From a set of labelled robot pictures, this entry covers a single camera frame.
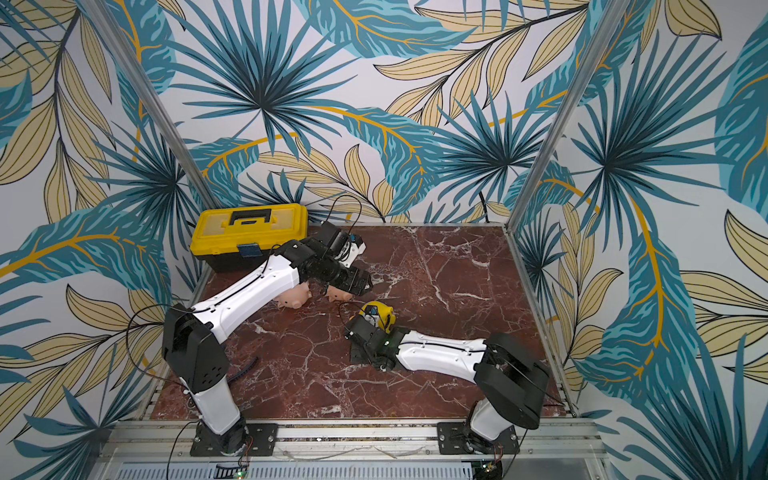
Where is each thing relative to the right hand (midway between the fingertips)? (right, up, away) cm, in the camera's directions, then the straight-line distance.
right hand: (355, 350), depth 84 cm
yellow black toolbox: (-37, +32, +10) cm, 50 cm away
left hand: (+1, +18, -2) cm, 18 cm away
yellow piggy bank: (+8, +10, +3) cm, 13 cm away
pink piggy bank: (-4, +17, -8) cm, 19 cm away
